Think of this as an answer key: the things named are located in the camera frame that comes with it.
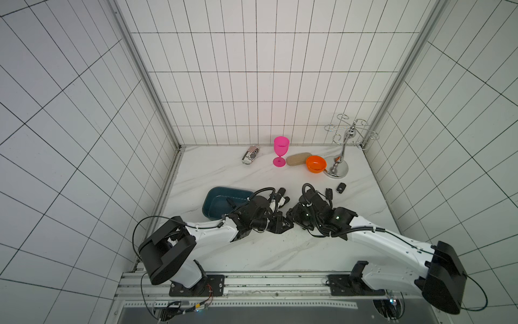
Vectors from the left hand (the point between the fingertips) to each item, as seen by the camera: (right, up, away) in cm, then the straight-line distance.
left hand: (287, 228), depth 78 cm
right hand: (0, +7, +2) cm, 7 cm away
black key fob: (+31, +13, +22) cm, 40 cm away
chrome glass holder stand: (+32, +41, +8) cm, 53 cm away
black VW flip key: (0, +12, +21) cm, 24 cm away
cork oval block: (+11, +28, +32) cm, 44 cm away
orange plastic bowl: (+20, +25, +29) cm, 43 cm away
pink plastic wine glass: (0, +35, +22) cm, 42 cm away
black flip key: (+23, +11, +19) cm, 32 cm away
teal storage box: (-33, +5, +19) cm, 38 cm away
